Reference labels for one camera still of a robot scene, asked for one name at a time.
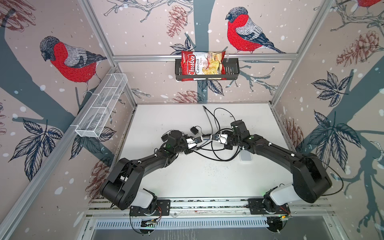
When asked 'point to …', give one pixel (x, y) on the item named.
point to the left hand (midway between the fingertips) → (196, 138)
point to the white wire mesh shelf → (102, 105)
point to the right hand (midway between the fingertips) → (216, 139)
